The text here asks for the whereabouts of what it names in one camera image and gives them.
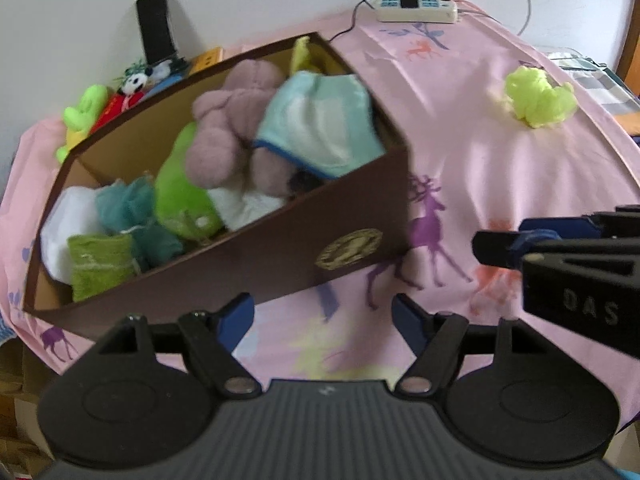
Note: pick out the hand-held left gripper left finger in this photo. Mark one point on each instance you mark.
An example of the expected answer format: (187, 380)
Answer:
(235, 320)

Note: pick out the pink printed bed sheet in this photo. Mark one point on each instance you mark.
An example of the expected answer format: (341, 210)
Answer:
(475, 160)

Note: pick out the yellow box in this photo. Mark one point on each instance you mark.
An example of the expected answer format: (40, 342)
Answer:
(207, 57)

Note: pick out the white power strip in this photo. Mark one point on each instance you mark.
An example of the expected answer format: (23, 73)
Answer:
(417, 11)

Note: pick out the pink teddy bear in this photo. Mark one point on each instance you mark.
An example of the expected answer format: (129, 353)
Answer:
(225, 135)

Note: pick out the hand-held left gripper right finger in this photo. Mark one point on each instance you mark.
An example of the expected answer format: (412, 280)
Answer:
(410, 322)

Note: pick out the white fluffy towel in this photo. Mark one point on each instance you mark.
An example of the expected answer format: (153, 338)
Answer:
(240, 205)

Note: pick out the plaid cloth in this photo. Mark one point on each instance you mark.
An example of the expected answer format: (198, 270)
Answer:
(585, 70)

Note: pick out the wooden frame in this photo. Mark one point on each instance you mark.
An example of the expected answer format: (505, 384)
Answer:
(631, 60)

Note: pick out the neon green mesh cloth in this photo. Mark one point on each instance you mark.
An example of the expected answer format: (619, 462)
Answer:
(540, 97)

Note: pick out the neon green plush toy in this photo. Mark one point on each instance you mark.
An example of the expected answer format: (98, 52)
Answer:
(82, 115)

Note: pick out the panda plush toy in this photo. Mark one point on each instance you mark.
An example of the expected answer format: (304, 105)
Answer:
(145, 77)

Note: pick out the plain cardboard carton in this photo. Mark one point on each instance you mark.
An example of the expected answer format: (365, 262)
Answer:
(20, 410)

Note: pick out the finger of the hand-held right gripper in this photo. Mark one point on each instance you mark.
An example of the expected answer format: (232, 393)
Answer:
(495, 250)

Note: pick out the brown cardboard box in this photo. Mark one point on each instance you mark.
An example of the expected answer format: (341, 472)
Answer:
(300, 240)

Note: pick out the white cloth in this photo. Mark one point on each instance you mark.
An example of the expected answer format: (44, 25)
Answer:
(65, 230)

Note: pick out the teal mesh cloth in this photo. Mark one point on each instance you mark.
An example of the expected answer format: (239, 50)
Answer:
(135, 215)

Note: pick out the small green towel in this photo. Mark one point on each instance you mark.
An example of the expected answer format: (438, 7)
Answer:
(100, 265)

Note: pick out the mint green towel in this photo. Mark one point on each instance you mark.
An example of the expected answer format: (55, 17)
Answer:
(320, 120)

